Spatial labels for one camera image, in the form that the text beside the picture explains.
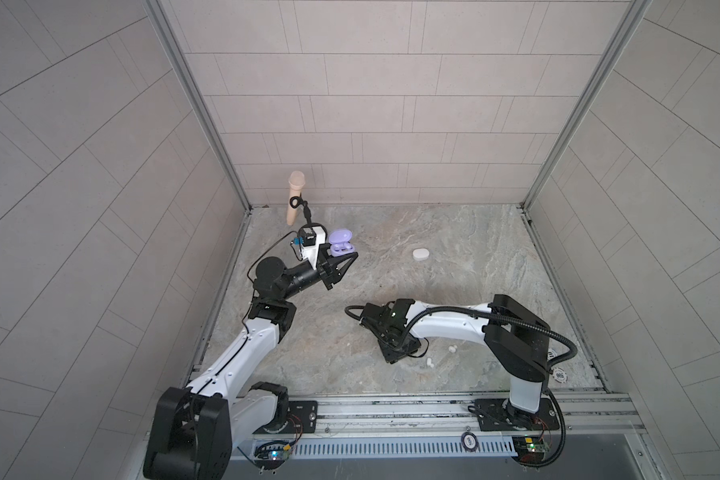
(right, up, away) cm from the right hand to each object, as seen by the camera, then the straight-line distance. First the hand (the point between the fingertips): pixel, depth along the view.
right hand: (393, 362), depth 82 cm
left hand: (-9, +31, -14) cm, 35 cm away
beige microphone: (-28, +51, +5) cm, 59 cm away
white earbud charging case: (+11, +29, +20) cm, 36 cm away
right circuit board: (+31, -14, -14) cm, 37 cm away
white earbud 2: (+10, +1, -2) cm, 10 cm away
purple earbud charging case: (-13, +34, -15) cm, 40 cm away
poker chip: (+44, -2, -3) cm, 44 cm away
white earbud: (+16, +4, 0) cm, 17 cm away
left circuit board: (-28, -12, -17) cm, 35 cm away
